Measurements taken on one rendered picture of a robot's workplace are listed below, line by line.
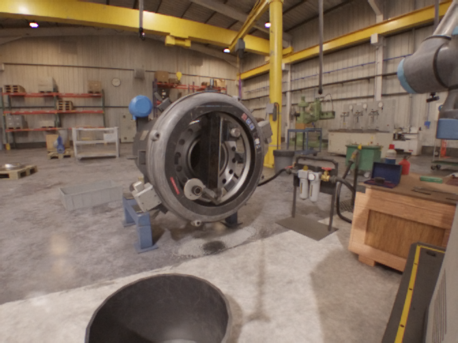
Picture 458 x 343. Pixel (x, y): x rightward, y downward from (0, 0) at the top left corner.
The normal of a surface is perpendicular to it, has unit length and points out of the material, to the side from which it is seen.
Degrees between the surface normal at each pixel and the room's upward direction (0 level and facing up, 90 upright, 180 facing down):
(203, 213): 90
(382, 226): 90
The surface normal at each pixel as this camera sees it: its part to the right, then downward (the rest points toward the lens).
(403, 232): -0.81, 0.11
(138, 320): 0.72, 0.07
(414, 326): 0.00, -0.98
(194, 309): -0.44, 0.11
